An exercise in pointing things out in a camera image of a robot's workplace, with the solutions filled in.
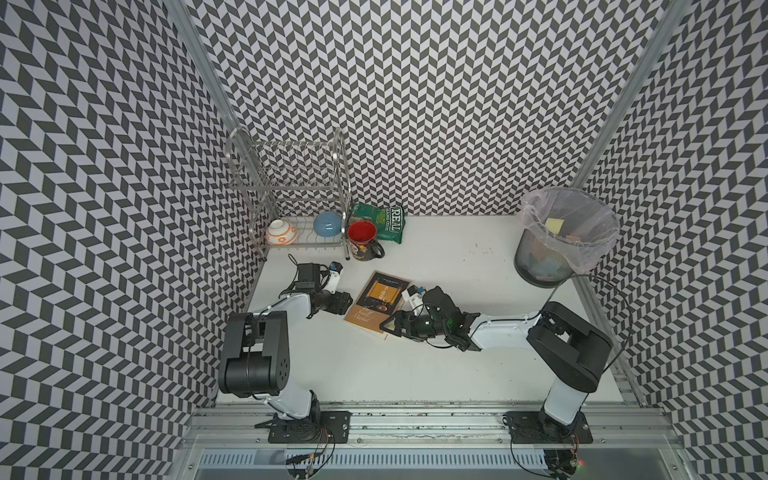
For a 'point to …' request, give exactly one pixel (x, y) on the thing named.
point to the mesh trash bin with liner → (564, 232)
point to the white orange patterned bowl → (281, 233)
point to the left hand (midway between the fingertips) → (338, 299)
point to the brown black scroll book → (380, 297)
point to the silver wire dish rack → (298, 192)
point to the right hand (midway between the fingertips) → (388, 334)
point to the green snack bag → (390, 222)
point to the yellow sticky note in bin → (554, 224)
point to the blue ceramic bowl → (327, 223)
